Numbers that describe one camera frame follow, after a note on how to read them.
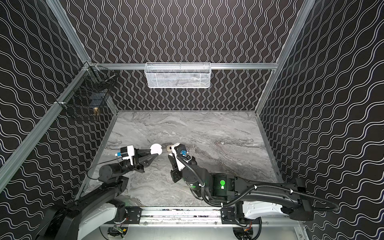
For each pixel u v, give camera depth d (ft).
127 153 1.82
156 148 2.09
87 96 3.03
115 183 1.98
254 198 1.39
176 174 1.70
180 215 2.50
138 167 1.99
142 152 2.08
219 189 1.47
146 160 2.07
